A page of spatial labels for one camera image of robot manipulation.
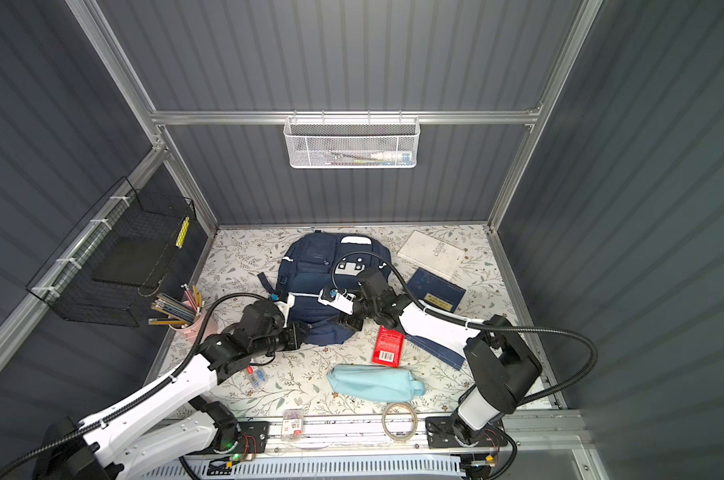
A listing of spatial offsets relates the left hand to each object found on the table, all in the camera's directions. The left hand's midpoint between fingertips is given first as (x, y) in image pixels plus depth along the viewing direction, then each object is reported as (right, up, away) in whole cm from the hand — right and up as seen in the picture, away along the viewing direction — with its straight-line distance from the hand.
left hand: (311, 330), depth 79 cm
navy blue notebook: (+40, +7, +20) cm, 45 cm away
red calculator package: (+21, -7, +8) cm, 24 cm away
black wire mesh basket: (-47, +21, -5) cm, 52 cm away
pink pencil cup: (-34, -1, +4) cm, 35 cm away
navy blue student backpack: (-3, +13, +21) cm, 25 cm away
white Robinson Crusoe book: (+38, +20, +31) cm, 53 cm away
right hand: (+6, +5, +4) cm, 9 cm away
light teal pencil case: (+17, -14, 0) cm, 22 cm away
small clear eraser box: (-4, -22, -5) cm, 23 cm away
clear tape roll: (+27, -22, -3) cm, 35 cm away
